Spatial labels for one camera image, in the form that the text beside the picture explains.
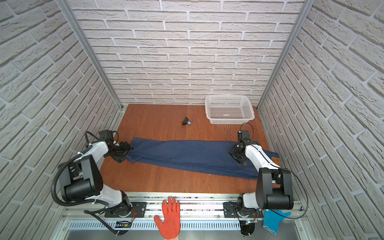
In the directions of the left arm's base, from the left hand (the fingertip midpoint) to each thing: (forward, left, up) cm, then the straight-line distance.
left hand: (130, 149), depth 91 cm
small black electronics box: (-38, -4, -7) cm, 39 cm away
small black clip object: (+23, -35, -3) cm, 42 cm away
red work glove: (-41, -28, -3) cm, 49 cm away
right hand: (-6, -64, +1) cm, 64 cm away
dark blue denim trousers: (-5, -51, -5) cm, 51 cm away
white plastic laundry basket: (+35, -70, -2) cm, 78 cm away
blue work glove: (-39, -78, -3) cm, 87 cm away
